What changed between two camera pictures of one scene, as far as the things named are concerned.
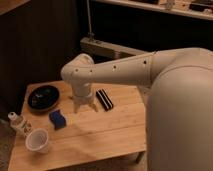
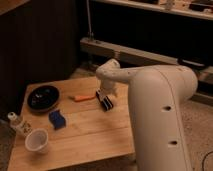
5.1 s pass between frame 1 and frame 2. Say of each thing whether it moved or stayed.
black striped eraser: stayed
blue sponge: stayed
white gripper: moved
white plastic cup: stayed
